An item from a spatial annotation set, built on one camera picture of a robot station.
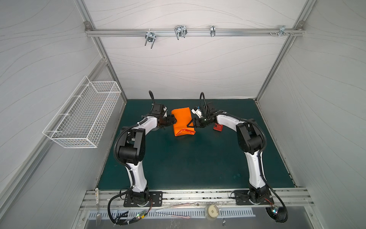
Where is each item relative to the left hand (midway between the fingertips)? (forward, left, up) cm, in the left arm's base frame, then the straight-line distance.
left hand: (171, 121), depth 98 cm
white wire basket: (-17, +40, +24) cm, 50 cm away
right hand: (-2, -13, -1) cm, 13 cm away
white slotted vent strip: (-52, -10, -8) cm, 53 cm away
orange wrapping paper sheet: (+3, -8, +2) cm, 9 cm away
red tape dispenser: (-1, -33, -4) cm, 33 cm away
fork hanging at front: (-54, +32, -7) cm, 63 cm away
